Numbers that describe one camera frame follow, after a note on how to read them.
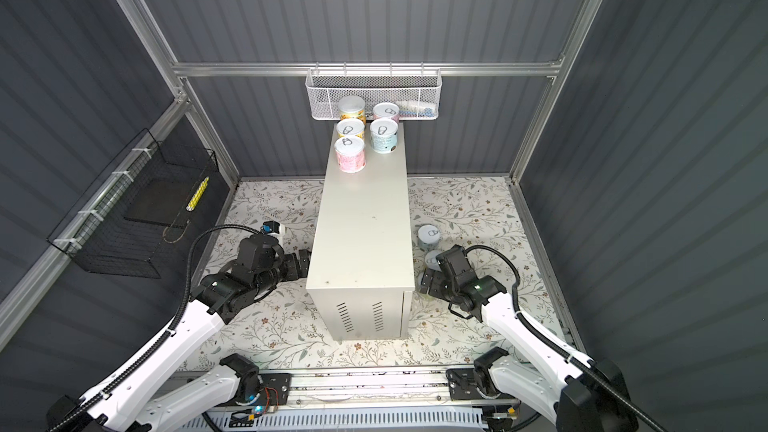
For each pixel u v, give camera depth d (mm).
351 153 722
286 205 1123
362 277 559
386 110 817
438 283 749
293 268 682
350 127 771
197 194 788
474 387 735
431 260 682
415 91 1238
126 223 718
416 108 912
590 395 395
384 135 754
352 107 796
